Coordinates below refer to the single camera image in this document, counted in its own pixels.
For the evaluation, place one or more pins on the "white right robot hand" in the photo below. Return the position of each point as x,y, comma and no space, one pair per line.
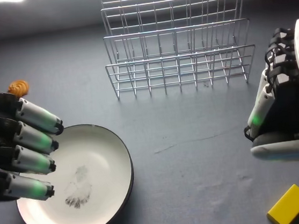
283,75

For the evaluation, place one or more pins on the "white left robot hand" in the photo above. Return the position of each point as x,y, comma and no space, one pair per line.
31,117

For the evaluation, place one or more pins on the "orange swirl cookie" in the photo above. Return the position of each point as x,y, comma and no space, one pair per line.
19,87

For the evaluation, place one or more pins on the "yellow rectangular block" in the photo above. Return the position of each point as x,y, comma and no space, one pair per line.
289,205

